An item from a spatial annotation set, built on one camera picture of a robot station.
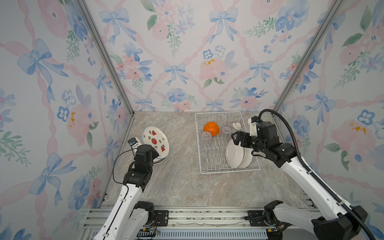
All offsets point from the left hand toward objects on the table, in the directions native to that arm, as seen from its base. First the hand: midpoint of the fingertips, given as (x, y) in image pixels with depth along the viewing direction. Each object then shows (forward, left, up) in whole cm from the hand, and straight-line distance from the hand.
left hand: (149, 144), depth 78 cm
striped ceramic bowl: (+23, -52, -12) cm, 58 cm away
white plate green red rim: (0, -2, -19) cm, 19 cm away
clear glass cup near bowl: (+12, -31, -8) cm, 34 cm away
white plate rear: (-3, -53, -8) cm, 53 cm away
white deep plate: (-1, -46, -8) cm, 47 cm away
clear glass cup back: (+18, -44, -10) cm, 49 cm away
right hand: (+2, -46, +5) cm, 46 cm away
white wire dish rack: (+4, -35, -16) cm, 38 cm away
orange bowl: (+23, -36, -14) cm, 45 cm away
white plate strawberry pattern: (+9, -2, -7) cm, 11 cm away
